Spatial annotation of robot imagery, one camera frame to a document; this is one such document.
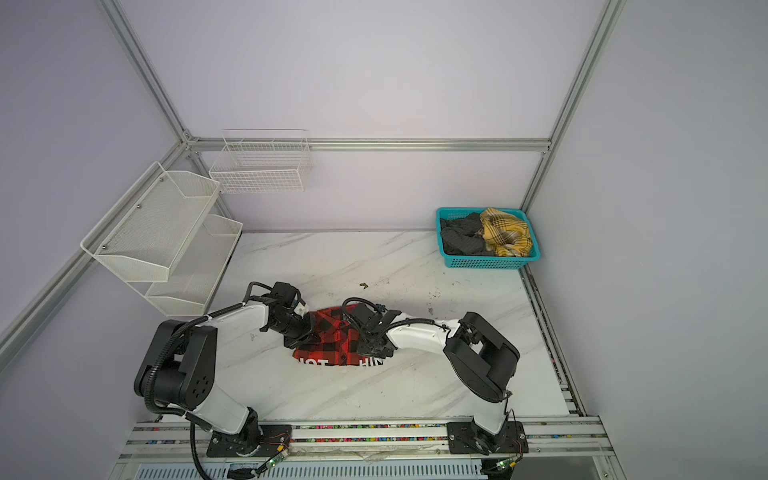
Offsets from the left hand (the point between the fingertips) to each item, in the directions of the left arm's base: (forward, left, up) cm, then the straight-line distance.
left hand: (319, 340), depth 88 cm
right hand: (-2, -14, -1) cm, 14 cm away
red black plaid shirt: (-1, -5, +1) cm, 5 cm away
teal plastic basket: (+28, -55, +4) cm, 62 cm away
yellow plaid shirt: (+36, -62, +10) cm, 72 cm away
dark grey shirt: (+38, -47, +8) cm, 61 cm away
